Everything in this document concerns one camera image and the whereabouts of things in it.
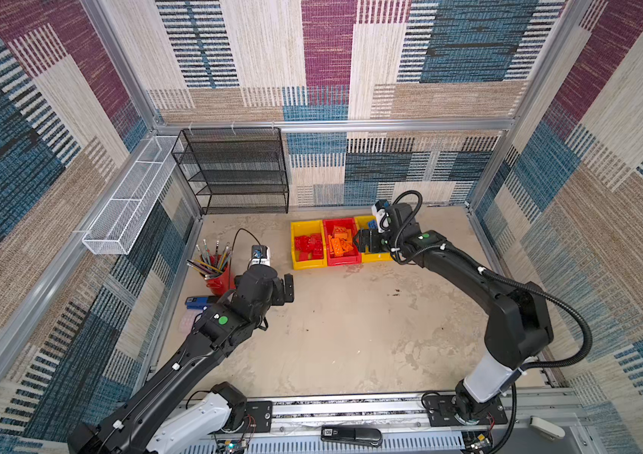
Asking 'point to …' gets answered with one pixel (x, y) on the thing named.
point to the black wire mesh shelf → (235, 170)
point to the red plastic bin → (340, 244)
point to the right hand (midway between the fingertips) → (371, 241)
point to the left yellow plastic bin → (304, 228)
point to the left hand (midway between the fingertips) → (275, 276)
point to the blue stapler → (200, 302)
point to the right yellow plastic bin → (367, 256)
